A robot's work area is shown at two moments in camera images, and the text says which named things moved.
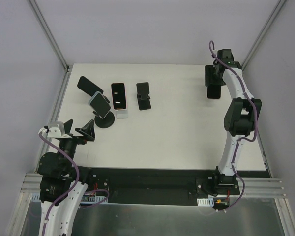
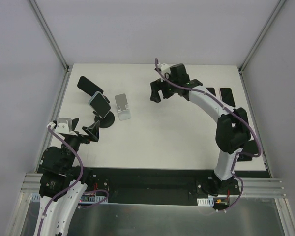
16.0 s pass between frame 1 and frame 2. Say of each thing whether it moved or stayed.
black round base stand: stayed
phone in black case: stayed
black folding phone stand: moved
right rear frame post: stayed
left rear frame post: stayed
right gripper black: moved
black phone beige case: moved
